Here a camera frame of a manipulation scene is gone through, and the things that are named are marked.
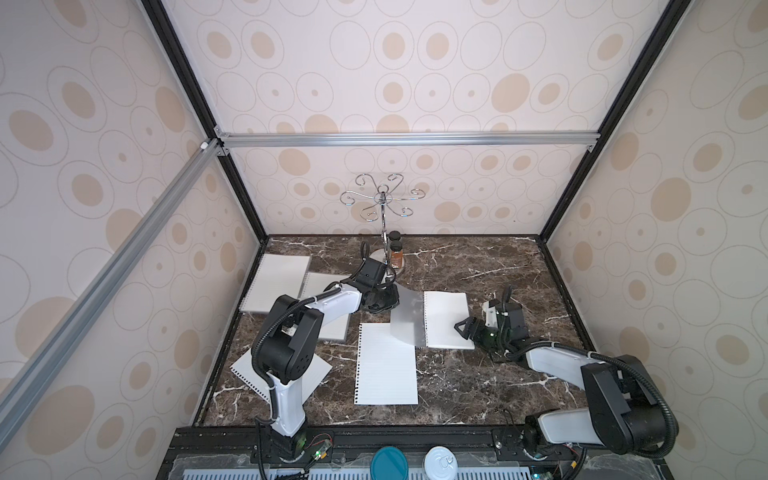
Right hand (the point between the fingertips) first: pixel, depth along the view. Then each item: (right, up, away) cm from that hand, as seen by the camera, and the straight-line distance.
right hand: (472, 329), depth 91 cm
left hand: (-19, +9, +1) cm, 21 cm away
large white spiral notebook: (-66, +16, +18) cm, 71 cm away
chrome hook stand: (-27, +40, -4) cm, 49 cm away
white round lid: (-14, -25, -25) cm, 38 cm away
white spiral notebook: (-8, +5, +8) cm, 12 cm away
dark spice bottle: (-24, +30, +13) cm, 41 cm away
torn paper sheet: (-26, -10, -4) cm, 28 cm away
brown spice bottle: (-23, +22, +12) cm, 34 cm away
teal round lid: (-25, -23, -27) cm, 44 cm away
